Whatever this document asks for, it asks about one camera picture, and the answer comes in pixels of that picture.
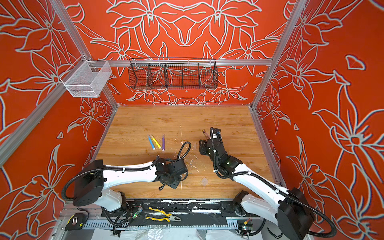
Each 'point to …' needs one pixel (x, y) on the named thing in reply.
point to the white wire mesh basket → (86, 78)
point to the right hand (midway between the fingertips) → (200, 140)
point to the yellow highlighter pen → (156, 142)
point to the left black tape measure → (76, 221)
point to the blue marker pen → (152, 144)
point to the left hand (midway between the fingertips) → (177, 181)
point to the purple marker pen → (163, 143)
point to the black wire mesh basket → (171, 73)
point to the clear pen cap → (204, 181)
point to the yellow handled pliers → (169, 218)
